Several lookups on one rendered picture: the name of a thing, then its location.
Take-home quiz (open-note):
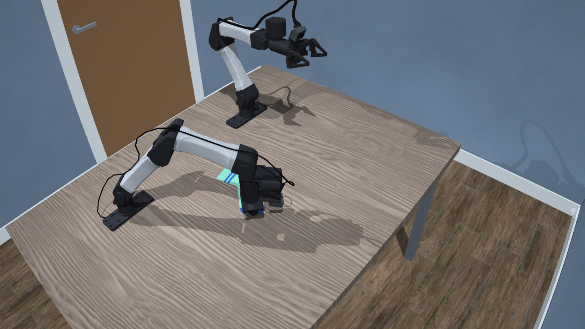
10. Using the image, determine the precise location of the turquoise and blue sock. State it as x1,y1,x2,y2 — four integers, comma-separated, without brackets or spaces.
217,168,264,214

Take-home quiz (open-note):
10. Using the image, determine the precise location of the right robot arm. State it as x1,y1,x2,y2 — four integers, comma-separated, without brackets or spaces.
102,118,282,231

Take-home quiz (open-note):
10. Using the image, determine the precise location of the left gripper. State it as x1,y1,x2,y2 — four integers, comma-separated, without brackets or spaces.
278,30,327,69

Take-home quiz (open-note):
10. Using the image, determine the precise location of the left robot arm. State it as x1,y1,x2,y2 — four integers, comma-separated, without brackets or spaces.
209,16,307,129

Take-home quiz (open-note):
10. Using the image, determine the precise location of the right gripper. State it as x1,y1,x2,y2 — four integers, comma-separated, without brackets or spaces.
240,187,281,216

